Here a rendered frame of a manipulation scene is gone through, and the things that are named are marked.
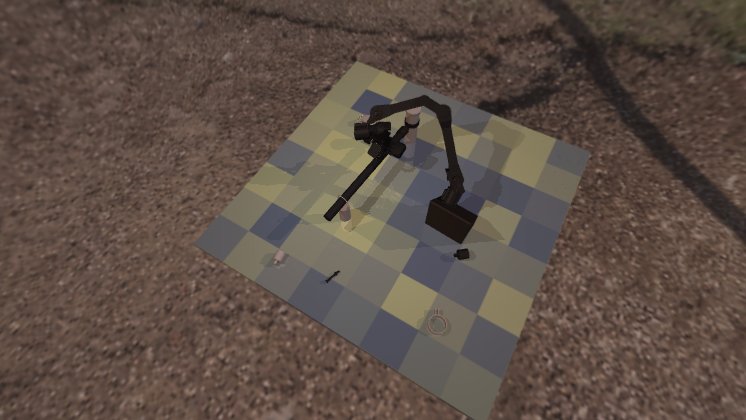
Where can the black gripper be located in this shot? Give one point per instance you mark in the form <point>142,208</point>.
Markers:
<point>394,149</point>

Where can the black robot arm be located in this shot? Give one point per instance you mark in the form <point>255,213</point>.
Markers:
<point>362,131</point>

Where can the grey post with cap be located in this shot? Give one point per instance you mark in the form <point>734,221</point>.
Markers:
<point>412,117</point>

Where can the black round pipe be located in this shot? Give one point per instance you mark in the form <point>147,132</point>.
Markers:
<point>336,207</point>

